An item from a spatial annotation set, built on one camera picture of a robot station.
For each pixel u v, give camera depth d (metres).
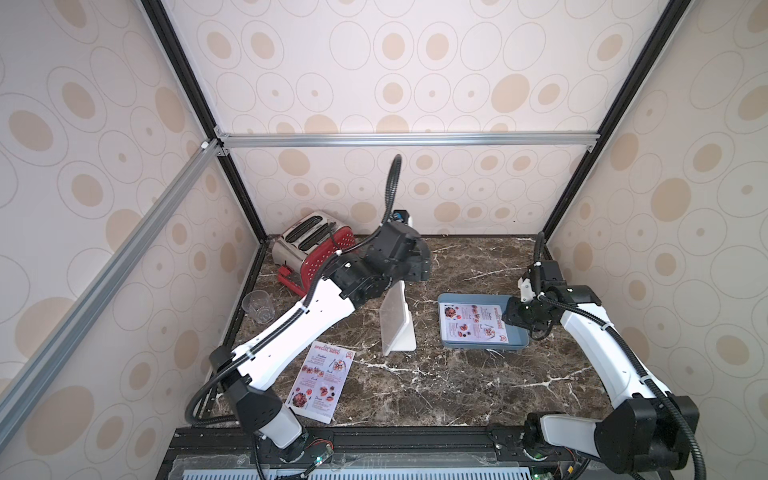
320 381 0.85
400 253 0.50
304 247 0.94
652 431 0.39
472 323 0.95
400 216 0.59
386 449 0.74
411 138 0.92
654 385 0.41
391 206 0.49
